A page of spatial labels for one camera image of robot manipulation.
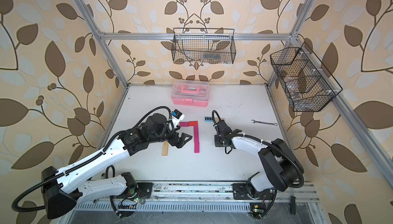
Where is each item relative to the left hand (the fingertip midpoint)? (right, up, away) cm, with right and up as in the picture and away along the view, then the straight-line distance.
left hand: (184, 130), depth 72 cm
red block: (+2, -1, +27) cm, 27 cm away
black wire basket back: (+10, +49, +24) cm, 56 cm away
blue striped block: (+13, +2, +28) cm, 31 cm away
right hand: (+19, -10, +20) cm, 30 cm away
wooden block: (-13, -14, +17) cm, 25 cm away
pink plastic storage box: (+1, +20, +31) cm, 37 cm away
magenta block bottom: (+5, -13, +17) cm, 22 cm away
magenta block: (+5, -5, +24) cm, 25 cm away
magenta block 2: (+5, -9, +22) cm, 24 cm away
